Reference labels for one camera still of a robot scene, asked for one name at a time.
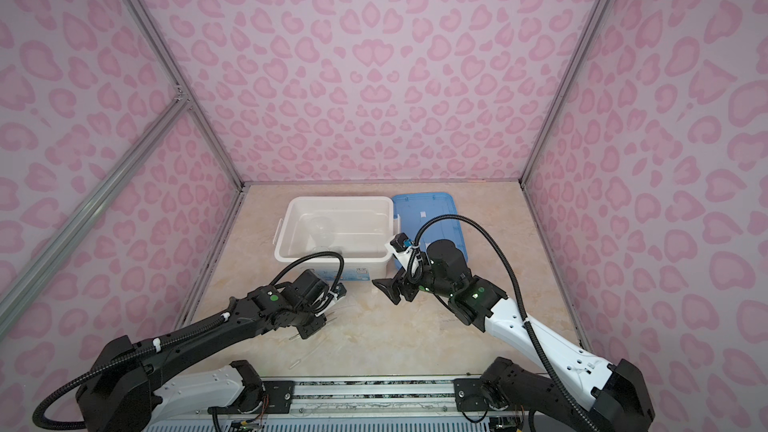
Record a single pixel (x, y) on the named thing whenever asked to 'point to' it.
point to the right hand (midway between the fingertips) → (387, 266)
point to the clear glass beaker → (321, 236)
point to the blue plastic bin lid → (415, 209)
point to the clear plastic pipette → (299, 360)
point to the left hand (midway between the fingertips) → (319, 309)
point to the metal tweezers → (293, 336)
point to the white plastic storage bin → (356, 227)
